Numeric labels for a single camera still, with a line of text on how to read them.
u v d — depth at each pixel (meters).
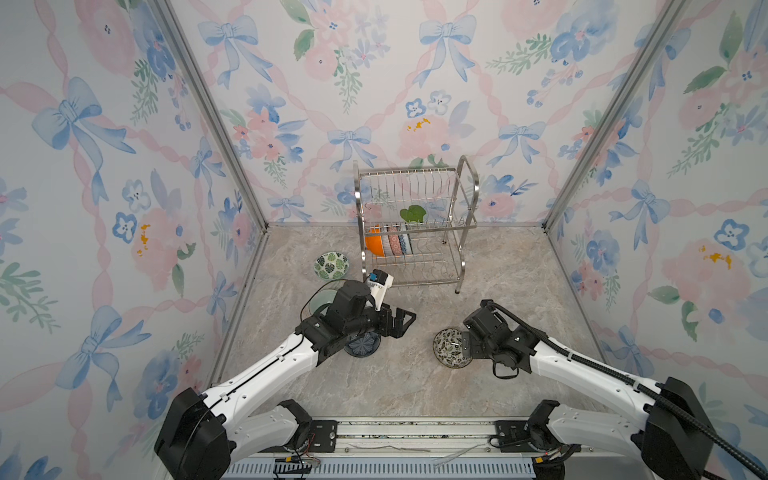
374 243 0.98
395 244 0.98
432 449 0.73
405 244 0.98
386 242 0.98
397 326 0.67
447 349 0.88
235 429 0.42
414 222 0.86
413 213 0.86
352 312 0.59
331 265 1.07
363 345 0.88
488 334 0.63
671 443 0.39
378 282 0.68
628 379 0.45
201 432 0.39
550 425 0.62
